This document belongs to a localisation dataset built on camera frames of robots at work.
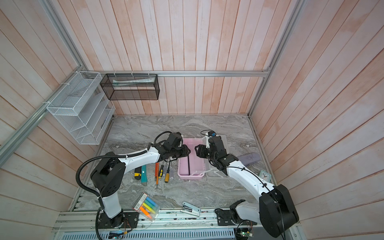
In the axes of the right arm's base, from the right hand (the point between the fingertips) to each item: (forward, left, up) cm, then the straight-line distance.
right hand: (198, 147), depth 85 cm
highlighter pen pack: (-30, +27, -12) cm, 42 cm away
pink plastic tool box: (-7, 0, -10) cm, 12 cm away
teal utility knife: (-12, +33, -12) cm, 37 cm away
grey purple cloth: (0, -33, -11) cm, 35 cm away
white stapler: (-30, +4, -12) cm, 32 cm away
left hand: (-1, +5, -5) cm, 8 cm away
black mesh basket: (+42, +48, +12) cm, 65 cm away
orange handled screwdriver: (-12, +18, -13) cm, 25 cm away
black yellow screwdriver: (-10, +22, -12) cm, 27 cm away
